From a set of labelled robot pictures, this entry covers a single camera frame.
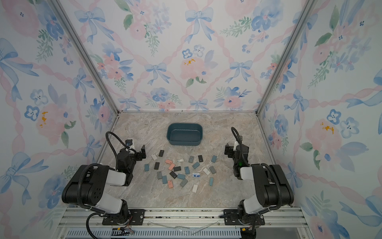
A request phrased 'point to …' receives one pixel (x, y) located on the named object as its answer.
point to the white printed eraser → (180, 161)
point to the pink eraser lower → (171, 167)
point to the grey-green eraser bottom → (183, 182)
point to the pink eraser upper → (168, 161)
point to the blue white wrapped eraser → (196, 175)
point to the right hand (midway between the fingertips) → (236, 143)
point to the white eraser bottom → (195, 188)
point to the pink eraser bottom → (170, 184)
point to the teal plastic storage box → (184, 134)
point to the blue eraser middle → (187, 170)
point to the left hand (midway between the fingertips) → (137, 145)
